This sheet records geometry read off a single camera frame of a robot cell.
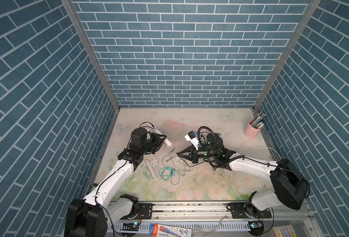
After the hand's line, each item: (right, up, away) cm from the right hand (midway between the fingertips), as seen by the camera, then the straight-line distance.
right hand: (181, 156), depth 73 cm
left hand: (-5, +9, +5) cm, 11 cm away
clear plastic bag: (+12, -35, -4) cm, 37 cm away
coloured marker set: (+49, -34, -5) cm, 60 cm away
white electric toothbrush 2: (-13, +12, +32) cm, 37 cm away
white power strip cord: (+48, +2, +26) cm, 55 cm away
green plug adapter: (+10, +9, -2) cm, 14 cm away
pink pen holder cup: (+47, +10, +25) cm, 54 cm away
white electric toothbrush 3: (-18, -11, +14) cm, 25 cm away
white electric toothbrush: (-8, +7, +5) cm, 11 cm away
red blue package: (-10, -34, -5) cm, 35 cm away
